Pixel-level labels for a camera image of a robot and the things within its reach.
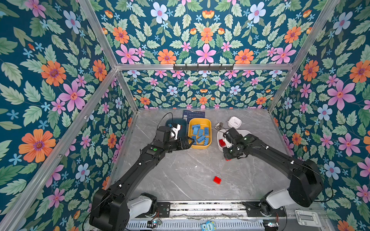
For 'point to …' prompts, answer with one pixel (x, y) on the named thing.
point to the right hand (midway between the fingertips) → (228, 153)
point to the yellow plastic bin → (206, 122)
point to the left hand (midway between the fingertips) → (190, 140)
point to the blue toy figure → (209, 225)
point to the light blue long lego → (193, 126)
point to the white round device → (234, 122)
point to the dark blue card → (189, 114)
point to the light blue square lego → (195, 130)
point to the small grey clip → (219, 126)
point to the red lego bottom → (217, 180)
